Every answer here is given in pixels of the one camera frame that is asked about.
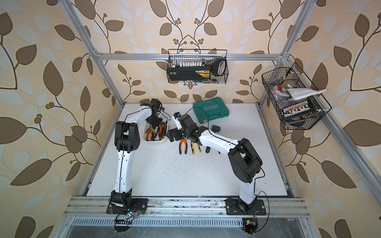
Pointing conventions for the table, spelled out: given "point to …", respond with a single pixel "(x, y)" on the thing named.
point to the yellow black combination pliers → (193, 148)
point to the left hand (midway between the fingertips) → (156, 122)
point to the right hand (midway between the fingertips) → (173, 131)
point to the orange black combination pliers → (180, 144)
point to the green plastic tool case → (209, 109)
